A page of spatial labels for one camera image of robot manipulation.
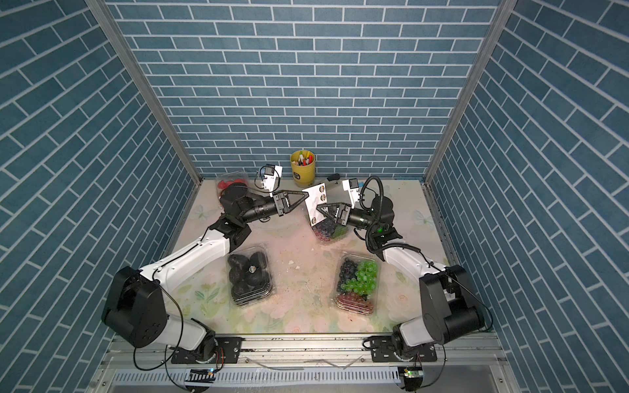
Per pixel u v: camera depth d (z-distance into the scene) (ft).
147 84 2.86
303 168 3.55
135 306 1.39
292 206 2.26
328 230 3.06
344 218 2.23
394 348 2.19
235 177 3.71
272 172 2.18
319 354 2.42
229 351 2.42
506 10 2.32
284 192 2.21
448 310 1.42
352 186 2.33
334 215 2.26
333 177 3.90
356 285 2.66
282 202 2.10
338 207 2.25
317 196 2.37
